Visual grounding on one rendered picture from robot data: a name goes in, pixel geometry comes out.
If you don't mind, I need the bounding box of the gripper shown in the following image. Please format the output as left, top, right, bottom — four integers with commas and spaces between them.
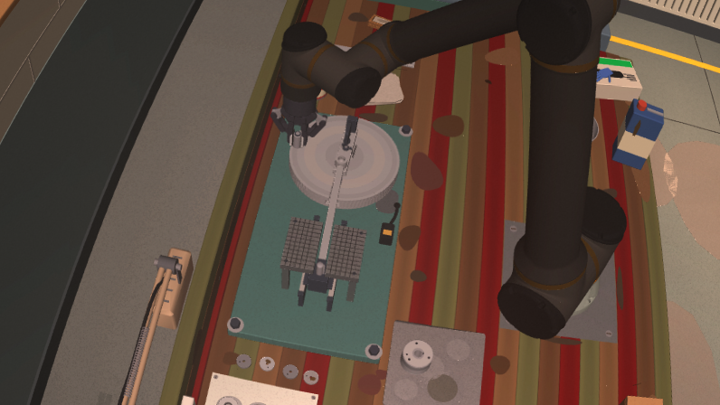
270, 96, 329, 149

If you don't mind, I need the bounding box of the black crank slide block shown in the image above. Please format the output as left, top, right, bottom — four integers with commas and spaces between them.
341, 115, 361, 157

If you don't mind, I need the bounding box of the grey round drive disc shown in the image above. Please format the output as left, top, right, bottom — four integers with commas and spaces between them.
289, 114, 402, 211

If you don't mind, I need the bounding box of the grey gridded lap plate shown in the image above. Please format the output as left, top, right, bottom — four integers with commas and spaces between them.
279, 216, 368, 305

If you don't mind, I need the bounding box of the wooden block with grey clamp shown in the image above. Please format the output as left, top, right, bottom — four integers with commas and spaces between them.
154, 247, 195, 331

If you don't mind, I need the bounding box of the grey round work holder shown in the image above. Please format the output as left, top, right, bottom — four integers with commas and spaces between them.
400, 338, 435, 373

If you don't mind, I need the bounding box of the grey felt pad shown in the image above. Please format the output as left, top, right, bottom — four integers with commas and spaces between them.
382, 319, 487, 405

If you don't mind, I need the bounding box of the grey connecting bar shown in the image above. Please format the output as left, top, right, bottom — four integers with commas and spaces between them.
313, 153, 355, 277

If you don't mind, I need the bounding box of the white paper sheet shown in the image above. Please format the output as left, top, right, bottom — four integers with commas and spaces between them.
316, 43, 417, 107

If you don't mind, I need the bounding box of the black pendant with yellow label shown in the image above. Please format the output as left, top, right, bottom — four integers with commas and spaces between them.
377, 202, 403, 247

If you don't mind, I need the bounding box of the wooden rod with black spring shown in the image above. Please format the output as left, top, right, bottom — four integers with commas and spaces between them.
117, 264, 171, 405

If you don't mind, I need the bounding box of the white parts tray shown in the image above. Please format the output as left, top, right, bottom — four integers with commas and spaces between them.
203, 371, 319, 405

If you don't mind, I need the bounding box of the white box with green stripe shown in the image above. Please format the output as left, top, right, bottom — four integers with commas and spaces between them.
594, 55, 644, 103

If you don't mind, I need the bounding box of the blue and white box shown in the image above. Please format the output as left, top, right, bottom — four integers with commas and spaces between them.
611, 99, 666, 171

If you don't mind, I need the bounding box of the grey square mounting plate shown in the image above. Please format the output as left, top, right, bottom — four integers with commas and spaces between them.
498, 220, 620, 344

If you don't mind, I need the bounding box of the black and white lap bracket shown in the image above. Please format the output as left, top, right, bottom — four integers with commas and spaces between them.
297, 271, 340, 313

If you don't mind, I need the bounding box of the green machine base plate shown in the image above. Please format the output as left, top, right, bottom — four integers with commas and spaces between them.
227, 118, 416, 363

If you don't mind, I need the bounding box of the white wall radiator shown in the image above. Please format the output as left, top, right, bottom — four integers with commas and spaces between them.
617, 0, 720, 31

